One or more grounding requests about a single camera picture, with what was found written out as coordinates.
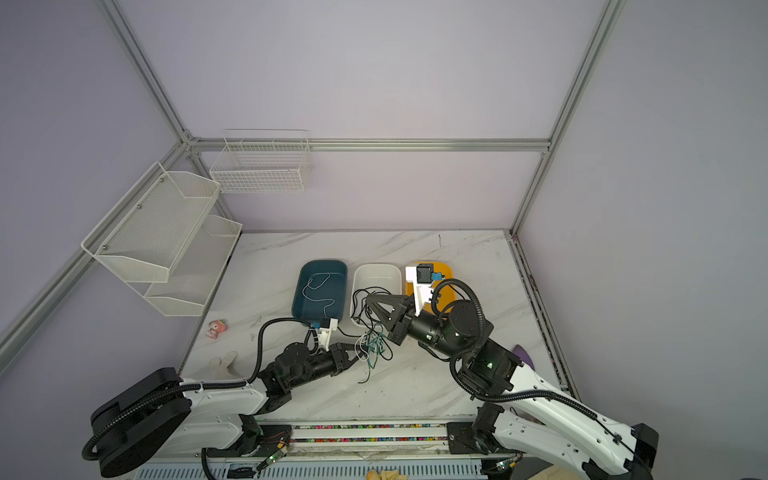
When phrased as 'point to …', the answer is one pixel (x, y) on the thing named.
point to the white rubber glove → (218, 368)
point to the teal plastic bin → (320, 290)
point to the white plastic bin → (373, 279)
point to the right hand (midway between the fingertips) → (365, 301)
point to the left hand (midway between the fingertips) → (367, 351)
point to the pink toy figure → (215, 327)
